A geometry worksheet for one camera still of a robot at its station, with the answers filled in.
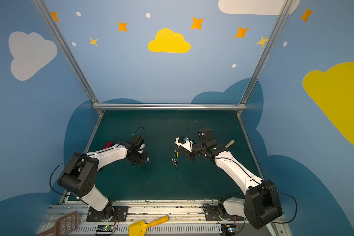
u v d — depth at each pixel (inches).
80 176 18.1
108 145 38.3
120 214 29.2
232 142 39.8
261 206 16.0
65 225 27.9
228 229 28.0
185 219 29.0
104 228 27.8
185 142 26.1
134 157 31.5
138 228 27.5
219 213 29.0
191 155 27.7
